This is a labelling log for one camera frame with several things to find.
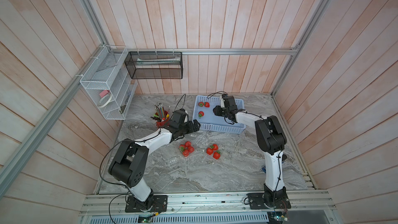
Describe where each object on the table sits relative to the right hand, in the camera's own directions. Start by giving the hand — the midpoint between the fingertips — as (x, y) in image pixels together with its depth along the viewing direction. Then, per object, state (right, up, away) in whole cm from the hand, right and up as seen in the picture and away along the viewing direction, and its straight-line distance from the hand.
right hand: (214, 108), depth 106 cm
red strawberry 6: (-1, -23, -16) cm, 28 cm away
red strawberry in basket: (-9, -4, +1) cm, 10 cm away
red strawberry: (-21, -23, -15) cm, 35 cm away
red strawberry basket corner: (-9, +3, +5) cm, 11 cm away
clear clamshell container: (+4, -24, -15) cm, 28 cm away
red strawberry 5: (-1, -27, -18) cm, 33 cm away
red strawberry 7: (-5, +3, +5) cm, 8 cm away
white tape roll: (-62, +4, -24) cm, 67 cm away
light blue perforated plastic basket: (-3, -9, -10) cm, 14 cm away
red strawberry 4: (-5, -25, -17) cm, 31 cm away
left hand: (-14, -12, -14) cm, 23 cm away
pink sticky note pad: (-63, +8, -24) cm, 68 cm away
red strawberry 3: (-19, -26, -18) cm, 37 cm away
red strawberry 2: (-16, -24, -17) cm, 33 cm away
